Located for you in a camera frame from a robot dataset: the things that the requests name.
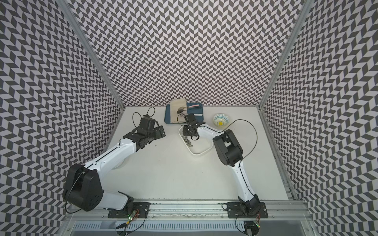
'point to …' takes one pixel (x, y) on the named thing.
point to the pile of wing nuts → (186, 140)
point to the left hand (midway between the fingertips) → (157, 132)
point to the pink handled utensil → (193, 105)
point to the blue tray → (196, 108)
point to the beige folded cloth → (174, 104)
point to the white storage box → (204, 143)
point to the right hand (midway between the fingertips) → (186, 133)
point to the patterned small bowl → (221, 120)
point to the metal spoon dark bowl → (180, 111)
